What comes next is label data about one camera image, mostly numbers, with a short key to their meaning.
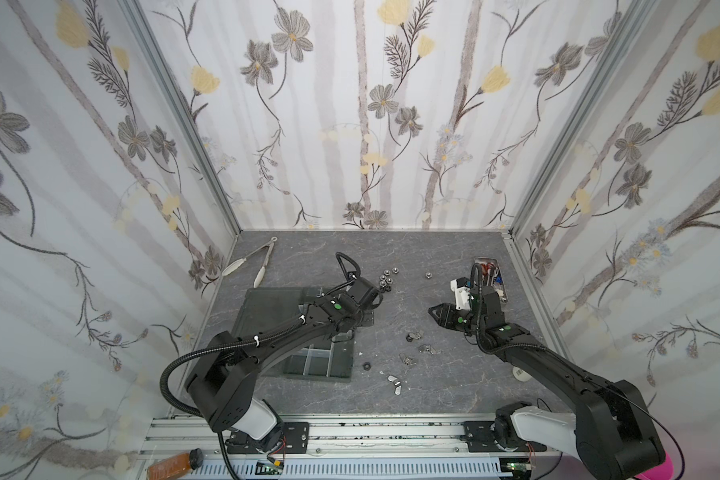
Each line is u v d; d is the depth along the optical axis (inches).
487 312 26.1
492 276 41.1
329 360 32.3
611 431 16.1
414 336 35.7
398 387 32.3
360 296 25.5
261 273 41.4
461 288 30.9
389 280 41.1
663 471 16.4
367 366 33.9
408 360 33.9
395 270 42.3
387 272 42.3
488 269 42.3
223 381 16.7
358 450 28.8
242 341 18.1
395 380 32.6
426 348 34.9
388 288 40.8
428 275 42.0
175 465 26.5
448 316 30.0
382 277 41.2
